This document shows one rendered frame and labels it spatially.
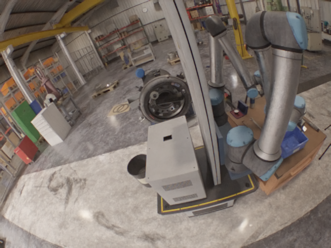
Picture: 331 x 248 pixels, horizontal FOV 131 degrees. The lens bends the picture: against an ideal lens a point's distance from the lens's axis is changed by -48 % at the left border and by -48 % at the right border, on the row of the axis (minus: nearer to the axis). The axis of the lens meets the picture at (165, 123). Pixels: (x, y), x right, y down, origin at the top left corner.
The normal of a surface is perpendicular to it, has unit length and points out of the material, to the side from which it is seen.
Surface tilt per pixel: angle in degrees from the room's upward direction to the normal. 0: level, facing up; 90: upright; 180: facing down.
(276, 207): 0
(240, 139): 5
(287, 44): 81
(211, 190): 0
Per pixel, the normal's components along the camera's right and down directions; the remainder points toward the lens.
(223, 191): -0.33, -0.73
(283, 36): -0.84, 0.42
